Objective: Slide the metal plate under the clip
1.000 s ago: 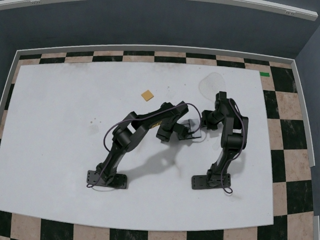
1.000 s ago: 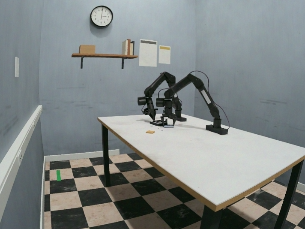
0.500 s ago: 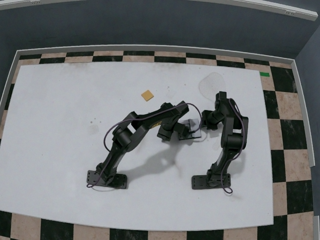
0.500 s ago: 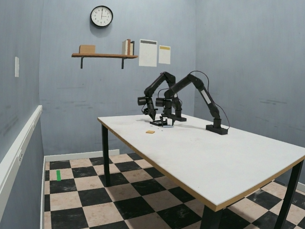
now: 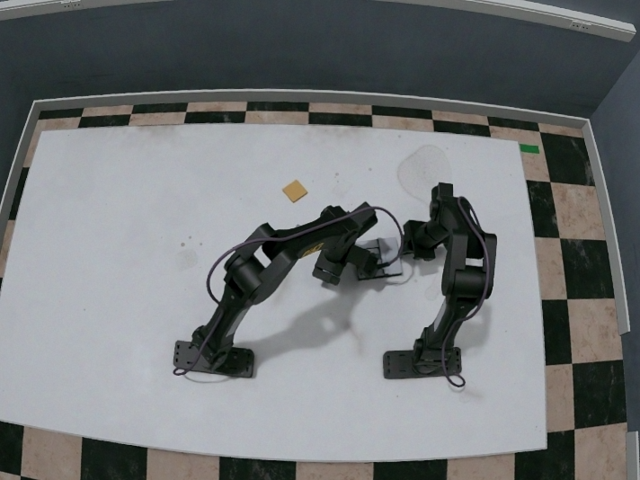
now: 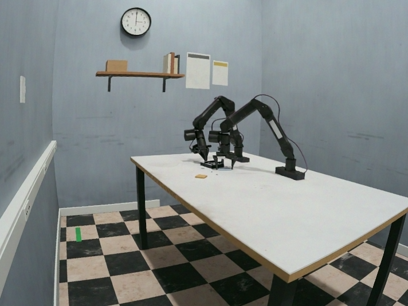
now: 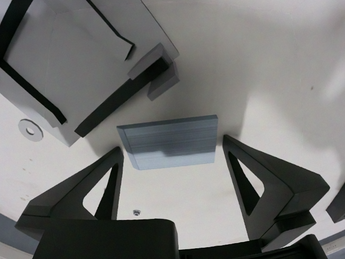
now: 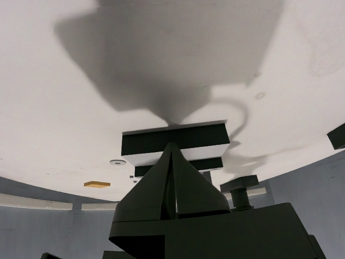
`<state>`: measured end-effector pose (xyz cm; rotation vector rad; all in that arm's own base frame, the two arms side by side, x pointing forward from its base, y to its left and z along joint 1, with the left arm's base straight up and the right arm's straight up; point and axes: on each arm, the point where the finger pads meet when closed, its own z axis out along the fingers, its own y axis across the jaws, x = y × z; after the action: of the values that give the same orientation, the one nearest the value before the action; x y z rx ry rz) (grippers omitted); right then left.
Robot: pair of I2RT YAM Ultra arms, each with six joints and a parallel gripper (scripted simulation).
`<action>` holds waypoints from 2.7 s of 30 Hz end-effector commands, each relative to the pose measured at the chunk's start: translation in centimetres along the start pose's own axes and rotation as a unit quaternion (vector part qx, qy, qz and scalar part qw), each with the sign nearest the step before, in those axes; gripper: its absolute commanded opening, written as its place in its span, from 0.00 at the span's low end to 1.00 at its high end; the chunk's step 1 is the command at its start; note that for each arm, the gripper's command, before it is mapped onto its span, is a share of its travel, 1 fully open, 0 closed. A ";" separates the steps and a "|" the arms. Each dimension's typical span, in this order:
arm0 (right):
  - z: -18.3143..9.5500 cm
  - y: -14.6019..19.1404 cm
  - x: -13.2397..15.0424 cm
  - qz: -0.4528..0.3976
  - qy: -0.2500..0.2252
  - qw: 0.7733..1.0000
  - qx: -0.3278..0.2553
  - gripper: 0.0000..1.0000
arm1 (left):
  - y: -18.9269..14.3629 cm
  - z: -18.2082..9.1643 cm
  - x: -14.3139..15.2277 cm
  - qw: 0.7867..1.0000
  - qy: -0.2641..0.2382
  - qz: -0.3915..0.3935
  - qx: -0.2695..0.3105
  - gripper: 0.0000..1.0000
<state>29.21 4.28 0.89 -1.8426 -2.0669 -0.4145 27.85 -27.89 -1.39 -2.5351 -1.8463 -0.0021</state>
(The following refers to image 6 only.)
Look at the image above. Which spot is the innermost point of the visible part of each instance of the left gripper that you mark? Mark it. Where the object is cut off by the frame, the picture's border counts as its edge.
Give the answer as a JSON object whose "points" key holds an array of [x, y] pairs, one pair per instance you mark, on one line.
{"points": [[225, 151]]}

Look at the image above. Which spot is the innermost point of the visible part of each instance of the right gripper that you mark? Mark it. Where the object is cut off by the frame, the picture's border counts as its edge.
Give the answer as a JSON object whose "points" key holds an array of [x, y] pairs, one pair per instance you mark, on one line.
{"points": [[202, 147]]}

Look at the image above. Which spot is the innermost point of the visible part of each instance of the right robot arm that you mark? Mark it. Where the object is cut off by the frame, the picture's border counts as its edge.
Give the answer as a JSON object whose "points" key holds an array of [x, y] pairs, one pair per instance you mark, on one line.
{"points": [[228, 107]]}

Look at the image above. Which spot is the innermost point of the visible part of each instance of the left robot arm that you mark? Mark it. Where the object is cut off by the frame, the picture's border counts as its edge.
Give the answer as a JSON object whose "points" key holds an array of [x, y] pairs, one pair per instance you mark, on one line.
{"points": [[267, 114]]}

